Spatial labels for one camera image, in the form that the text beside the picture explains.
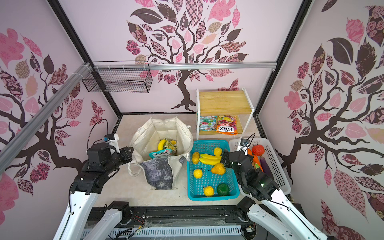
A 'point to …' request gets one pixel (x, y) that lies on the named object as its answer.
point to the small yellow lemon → (198, 173)
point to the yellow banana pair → (210, 159)
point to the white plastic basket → (272, 165)
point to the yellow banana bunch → (161, 144)
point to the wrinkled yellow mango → (195, 157)
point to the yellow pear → (219, 169)
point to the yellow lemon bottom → (208, 191)
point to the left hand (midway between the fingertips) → (134, 151)
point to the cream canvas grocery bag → (162, 173)
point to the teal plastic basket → (207, 179)
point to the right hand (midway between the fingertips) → (233, 150)
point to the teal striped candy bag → (167, 152)
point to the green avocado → (222, 189)
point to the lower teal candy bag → (208, 123)
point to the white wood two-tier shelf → (223, 103)
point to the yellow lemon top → (218, 151)
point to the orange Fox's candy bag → (227, 124)
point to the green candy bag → (170, 144)
